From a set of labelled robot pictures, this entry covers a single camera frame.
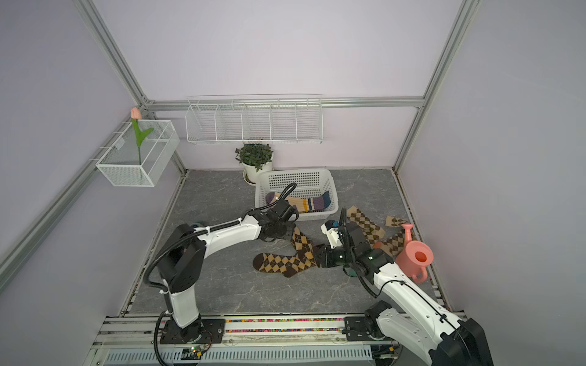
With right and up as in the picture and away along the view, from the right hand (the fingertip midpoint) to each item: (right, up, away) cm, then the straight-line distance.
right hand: (315, 253), depth 79 cm
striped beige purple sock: (-19, +19, +28) cm, 38 cm away
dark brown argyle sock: (-4, 0, +12) cm, 12 cm away
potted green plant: (-26, +37, +23) cm, 51 cm away
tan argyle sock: (+34, 0, +15) cm, 37 cm away
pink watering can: (+35, -1, -1) cm, 35 cm away
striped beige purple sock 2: (-1, +16, +26) cm, 30 cm away
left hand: (-10, +5, +12) cm, 16 cm away
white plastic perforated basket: (-1, +26, +33) cm, 42 cm away
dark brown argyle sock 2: (-11, -7, +8) cm, 15 cm away
